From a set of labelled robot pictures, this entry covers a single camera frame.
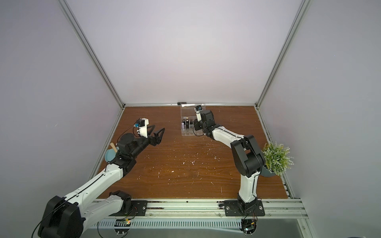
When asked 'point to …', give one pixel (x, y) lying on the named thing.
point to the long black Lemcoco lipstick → (187, 123)
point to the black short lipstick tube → (191, 124)
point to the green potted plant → (277, 158)
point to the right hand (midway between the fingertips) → (197, 116)
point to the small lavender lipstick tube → (182, 125)
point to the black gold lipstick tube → (184, 122)
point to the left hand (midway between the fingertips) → (160, 127)
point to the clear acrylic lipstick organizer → (188, 115)
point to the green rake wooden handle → (112, 144)
